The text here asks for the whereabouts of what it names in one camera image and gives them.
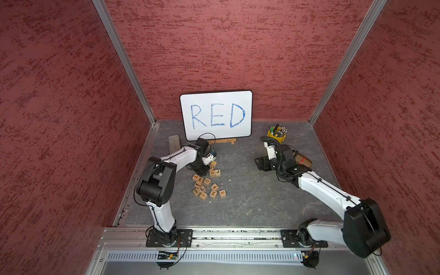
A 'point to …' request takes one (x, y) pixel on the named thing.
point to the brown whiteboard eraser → (302, 160)
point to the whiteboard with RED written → (217, 115)
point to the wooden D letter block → (207, 181)
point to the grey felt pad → (174, 142)
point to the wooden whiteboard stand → (232, 140)
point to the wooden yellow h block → (213, 162)
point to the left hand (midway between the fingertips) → (201, 174)
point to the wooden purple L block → (201, 188)
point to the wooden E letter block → (200, 179)
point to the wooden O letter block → (212, 173)
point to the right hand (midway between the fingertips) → (259, 162)
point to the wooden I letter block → (203, 195)
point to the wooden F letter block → (215, 187)
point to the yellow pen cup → (279, 133)
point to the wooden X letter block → (223, 194)
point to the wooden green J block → (217, 173)
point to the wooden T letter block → (195, 177)
